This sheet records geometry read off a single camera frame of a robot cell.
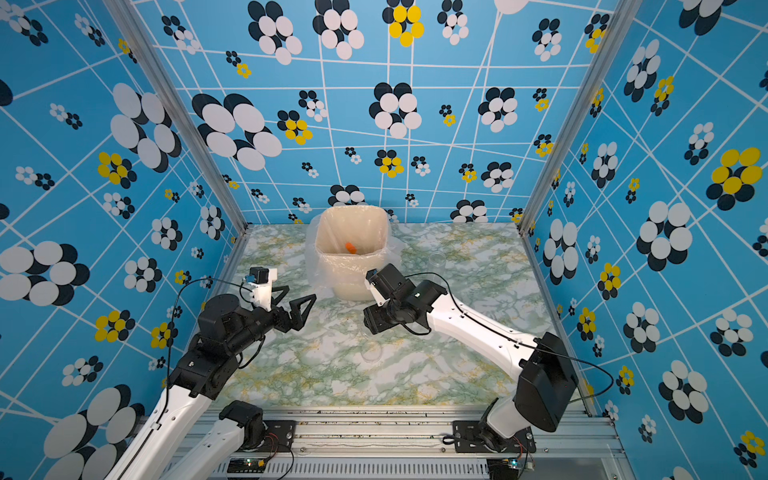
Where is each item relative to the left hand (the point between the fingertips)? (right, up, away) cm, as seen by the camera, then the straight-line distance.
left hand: (304, 290), depth 70 cm
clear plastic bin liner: (+22, +9, +11) cm, 26 cm away
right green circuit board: (+47, -42, -1) cm, 63 cm away
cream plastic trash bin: (+8, +12, +26) cm, 30 cm away
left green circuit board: (-15, -43, +2) cm, 46 cm away
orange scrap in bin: (+7, +10, +27) cm, 30 cm away
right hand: (+17, -8, +8) cm, 21 cm away
